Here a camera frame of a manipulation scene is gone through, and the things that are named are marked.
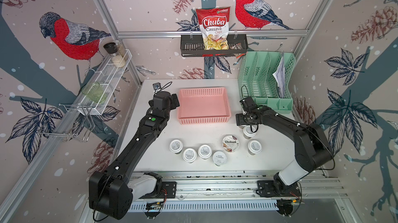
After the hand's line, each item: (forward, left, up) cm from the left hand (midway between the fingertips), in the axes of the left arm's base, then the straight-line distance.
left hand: (169, 93), depth 80 cm
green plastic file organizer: (+34, -59, -24) cm, 73 cm away
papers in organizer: (+15, -64, -2) cm, 65 cm away
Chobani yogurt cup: (-18, -33, -21) cm, 44 cm away
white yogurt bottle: (-14, -43, -16) cm, 48 cm away
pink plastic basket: (+7, -18, -22) cm, 29 cm away
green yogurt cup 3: (-23, -19, -20) cm, 36 cm away
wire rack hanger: (-18, +38, +2) cm, 42 cm away
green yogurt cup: (-21, -3, -20) cm, 29 cm away
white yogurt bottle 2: (-21, -46, -20) cm, 54 cm away
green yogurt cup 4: (-27, -26, -21) cm, 43 cm away
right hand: (-3, -42, -21) cm, 47 cm away
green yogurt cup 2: (-26, -11, -20) cm, 34 cm away
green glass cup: (-6, +33, +8) cm, 34 cm away
